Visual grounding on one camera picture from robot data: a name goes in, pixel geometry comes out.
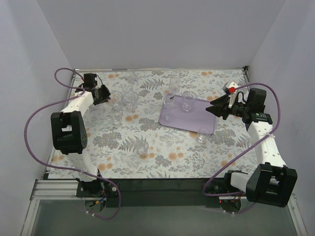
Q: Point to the small clear shot glass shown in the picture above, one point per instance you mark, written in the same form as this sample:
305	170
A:
203	134

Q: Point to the small clear tumbler front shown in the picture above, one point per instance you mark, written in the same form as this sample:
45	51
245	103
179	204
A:
142	148

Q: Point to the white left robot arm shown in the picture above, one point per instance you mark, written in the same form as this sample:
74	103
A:
68	129

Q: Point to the tall clear highball glass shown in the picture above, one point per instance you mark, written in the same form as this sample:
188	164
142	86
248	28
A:
174	83

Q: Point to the lavender plastic tray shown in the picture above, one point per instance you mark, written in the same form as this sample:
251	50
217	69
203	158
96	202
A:
192	120

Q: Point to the clear wine glass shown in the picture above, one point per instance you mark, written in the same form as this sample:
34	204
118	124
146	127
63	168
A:
188	100

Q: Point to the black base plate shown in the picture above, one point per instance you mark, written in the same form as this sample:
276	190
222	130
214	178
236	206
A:
149	192

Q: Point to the tall clear champagne flute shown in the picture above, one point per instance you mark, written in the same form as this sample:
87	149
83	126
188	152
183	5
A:
168	103

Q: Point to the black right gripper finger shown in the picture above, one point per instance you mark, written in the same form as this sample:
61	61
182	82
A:
221	101
220	111

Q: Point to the small clear glass lying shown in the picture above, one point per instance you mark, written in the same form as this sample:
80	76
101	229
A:
132	77

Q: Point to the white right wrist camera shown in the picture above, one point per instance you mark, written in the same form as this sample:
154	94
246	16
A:
230	89

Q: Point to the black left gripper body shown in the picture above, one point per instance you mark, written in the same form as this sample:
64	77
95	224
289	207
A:
100	92

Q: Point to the clear faceted tumbler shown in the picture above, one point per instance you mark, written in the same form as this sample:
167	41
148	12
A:
131	100
116	101

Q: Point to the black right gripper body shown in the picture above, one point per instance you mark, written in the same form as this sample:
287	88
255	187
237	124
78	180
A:
227	109

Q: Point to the aluminium frame rail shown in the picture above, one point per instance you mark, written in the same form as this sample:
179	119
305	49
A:
54	190

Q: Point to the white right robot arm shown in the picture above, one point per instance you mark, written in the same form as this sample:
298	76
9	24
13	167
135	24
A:
272	182

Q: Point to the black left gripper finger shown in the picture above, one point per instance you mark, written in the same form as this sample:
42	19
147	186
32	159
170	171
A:
101	100
105	92

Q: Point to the small clear glass left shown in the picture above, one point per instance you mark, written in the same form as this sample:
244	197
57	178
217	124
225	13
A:
116	119

